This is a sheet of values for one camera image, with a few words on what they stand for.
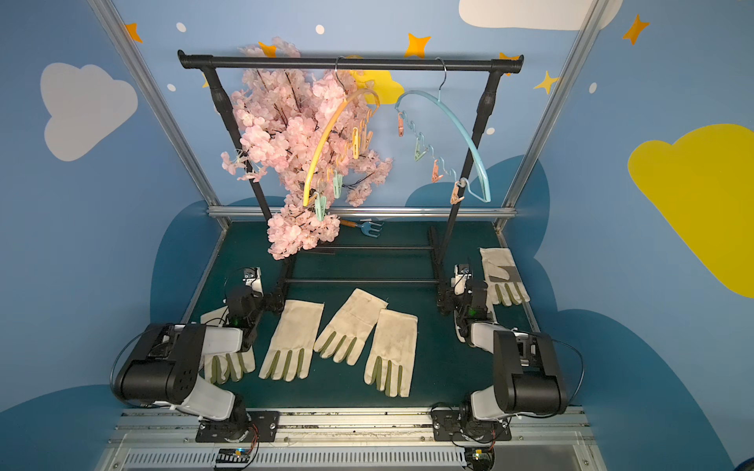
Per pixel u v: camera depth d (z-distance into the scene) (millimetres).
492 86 584
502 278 1048
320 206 648
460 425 745
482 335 641
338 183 700
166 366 459
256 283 831
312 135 746
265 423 747
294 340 883
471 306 730
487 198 577
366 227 1211
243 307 727
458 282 818
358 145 732
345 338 888
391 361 857
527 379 453
